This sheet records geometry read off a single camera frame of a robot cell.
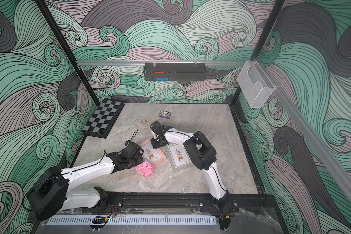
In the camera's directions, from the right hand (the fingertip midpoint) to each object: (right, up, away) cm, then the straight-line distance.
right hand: (157, 146), depth 97 cm
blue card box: (+4, +21, +14) cm, 26 cm away
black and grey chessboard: (-42, +19, +10) cm, 47 cm away
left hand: (-8, -5, -11) cm, 14 cm away
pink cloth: (-5, -9, -17) cm, 20 cm away
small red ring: (-12, +16, +13) cm, 24 cm away
